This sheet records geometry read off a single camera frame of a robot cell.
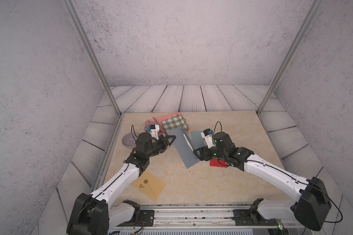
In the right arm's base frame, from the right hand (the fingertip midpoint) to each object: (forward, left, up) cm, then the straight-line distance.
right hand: (199, 150), depth 78 cm
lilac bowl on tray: (+33, +33, -15) cm, 49 cm away
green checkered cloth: (+35, +15, -17) cm, 42 cm away
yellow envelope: (-12, +28, -18) cm, 35 cm away
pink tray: (+36, +28, -17) cm, 49 cm away
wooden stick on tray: (+31, +27, -16) cm, 44 cm away
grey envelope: (+1, +8, +2) cm, 8 cm away
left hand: (+3, +11, +7) cm, 13 cm away
